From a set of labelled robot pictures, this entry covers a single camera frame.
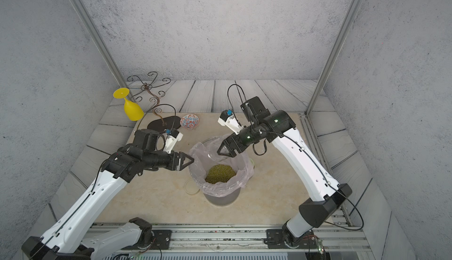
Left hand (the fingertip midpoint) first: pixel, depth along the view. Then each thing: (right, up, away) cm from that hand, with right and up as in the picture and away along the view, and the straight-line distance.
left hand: (191, 159), depth 69 cm
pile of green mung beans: (+10, -10, +17) cm, 22 cm away
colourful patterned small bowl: (-11, +16, +45) cm, 49 cm away
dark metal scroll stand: (-25, +15, +45) cm, 54 cm away
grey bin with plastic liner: (+5, 0, +6) cm, 8 cm away
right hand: (+14, +6, -4) cm, 16 cm away
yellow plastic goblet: (-36, +21, +23) cm, 47 cm away
